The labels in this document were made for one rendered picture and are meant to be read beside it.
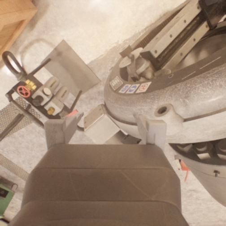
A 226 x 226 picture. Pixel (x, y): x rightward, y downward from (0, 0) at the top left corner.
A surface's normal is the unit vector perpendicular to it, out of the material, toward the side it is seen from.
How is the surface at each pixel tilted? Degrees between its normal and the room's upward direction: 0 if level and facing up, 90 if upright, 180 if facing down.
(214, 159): 90
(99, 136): 22
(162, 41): 38
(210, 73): 80
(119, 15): 0
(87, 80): 0
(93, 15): 0
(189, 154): 90
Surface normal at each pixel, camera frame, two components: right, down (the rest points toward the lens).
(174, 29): 0.38, 0.22
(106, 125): 0.18, 0.40
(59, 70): -0.11, 0.62
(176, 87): -0.68, -0.52
